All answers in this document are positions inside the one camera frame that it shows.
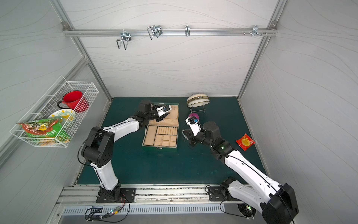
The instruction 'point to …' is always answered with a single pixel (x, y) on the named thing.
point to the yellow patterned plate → (65, 115)
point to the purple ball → (193, 114)
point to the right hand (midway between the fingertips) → (184, 129)
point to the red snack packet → (245, 142)
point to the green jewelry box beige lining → (162, 134)
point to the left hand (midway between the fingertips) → (167, 108)
